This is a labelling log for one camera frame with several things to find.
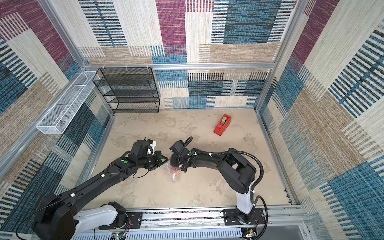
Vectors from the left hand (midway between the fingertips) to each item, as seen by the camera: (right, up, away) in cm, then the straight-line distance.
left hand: (169, 158), depth 80 cm
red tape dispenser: (+34, +20, +25) cm, 46 cm away
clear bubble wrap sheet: (+1, -7, +1) cm, 7 cm away
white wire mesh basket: (-51, +20, -10) cm, 56 cm away
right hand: (+2, -5, +11) cm, 12 cm away
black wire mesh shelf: (-34, +44, +30) cm, 63 cm away
